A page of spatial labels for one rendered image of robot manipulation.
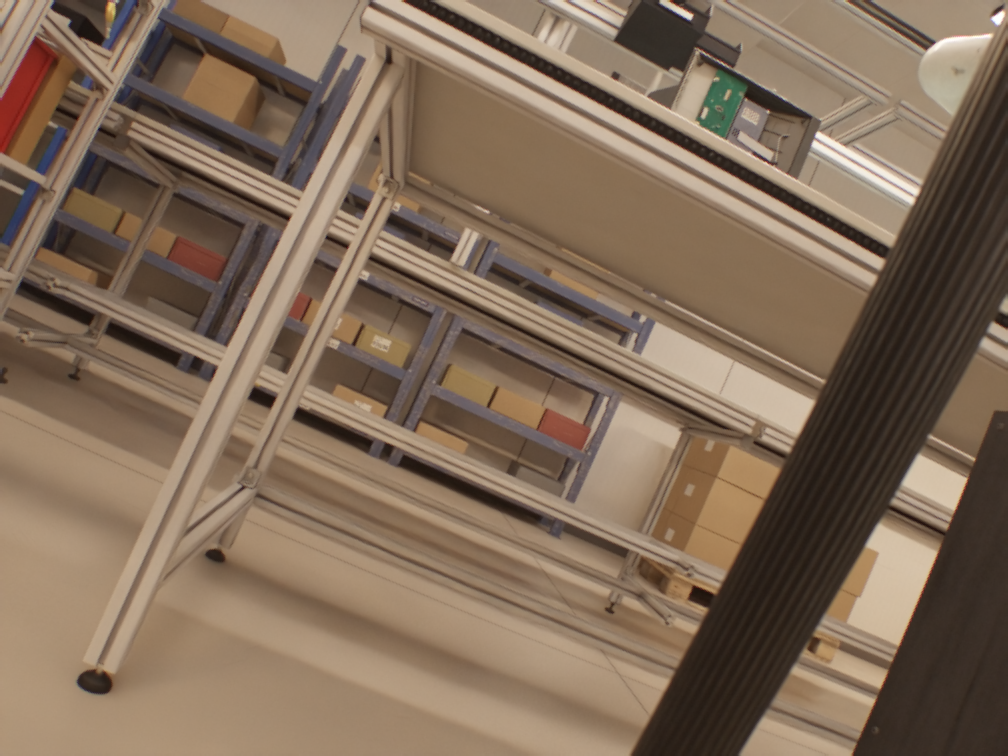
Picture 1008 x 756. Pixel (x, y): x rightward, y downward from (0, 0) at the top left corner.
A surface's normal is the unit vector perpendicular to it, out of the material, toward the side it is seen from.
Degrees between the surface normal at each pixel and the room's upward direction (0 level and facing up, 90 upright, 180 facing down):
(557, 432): 90
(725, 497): 90
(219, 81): 90
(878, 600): 90
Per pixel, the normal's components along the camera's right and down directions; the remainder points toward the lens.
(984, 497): -0.89, -0.42
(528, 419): 0.16, 0.00
